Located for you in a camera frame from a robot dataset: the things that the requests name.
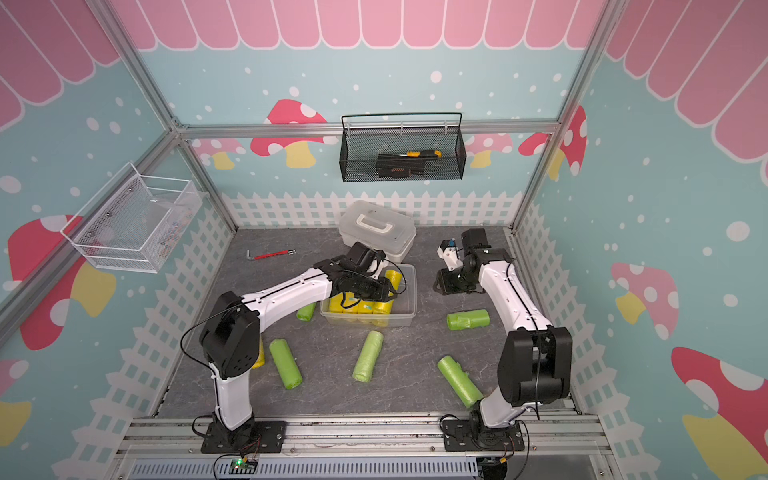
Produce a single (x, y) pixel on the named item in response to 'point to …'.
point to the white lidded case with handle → (377, 227)
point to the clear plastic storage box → (398, 311)
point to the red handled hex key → (290, 252)
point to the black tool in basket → (394, 166)
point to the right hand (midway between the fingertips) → (442, 285)
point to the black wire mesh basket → (402, 147)
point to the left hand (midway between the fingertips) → (391, 299)
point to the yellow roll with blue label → (367, 307)
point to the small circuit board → (242, 466)
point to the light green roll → (368, 354)
